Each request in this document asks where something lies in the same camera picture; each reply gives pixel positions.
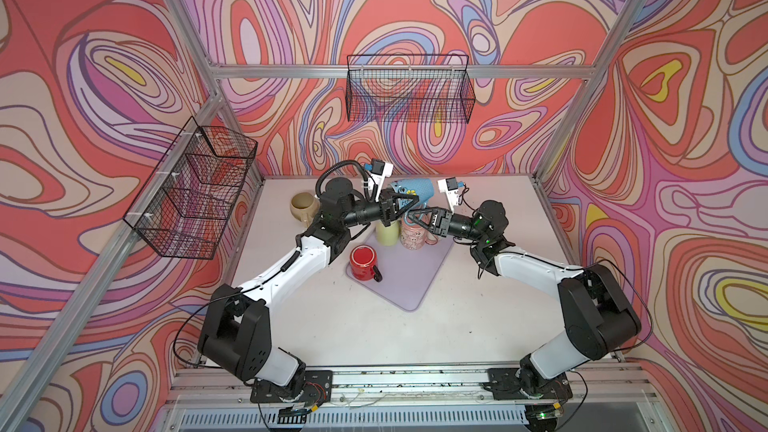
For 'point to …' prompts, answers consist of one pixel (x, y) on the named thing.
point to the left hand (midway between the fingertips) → (418, 200)
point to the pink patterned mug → (413, 235)
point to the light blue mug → (420, 187)
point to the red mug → (363, 259)
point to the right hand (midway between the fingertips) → (410, 221)
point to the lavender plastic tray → (409, 276)
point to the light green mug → (389, 236)
